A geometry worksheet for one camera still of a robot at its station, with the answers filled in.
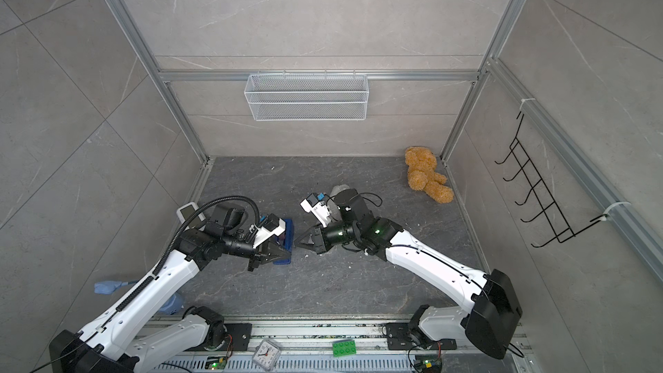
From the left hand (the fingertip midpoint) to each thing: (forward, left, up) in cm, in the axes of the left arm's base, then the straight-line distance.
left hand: (290, 250), depth 69 cm
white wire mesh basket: (+60, -3, +10) cm, 61 cm away
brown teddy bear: (+31, -46, -6) cm, 56 cm away
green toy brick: (-21, -14, -16) cm, 30 cm away
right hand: (0, -3, +4) cm, 5 cm away
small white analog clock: (-22, +7, -18) cm, 29 cm away
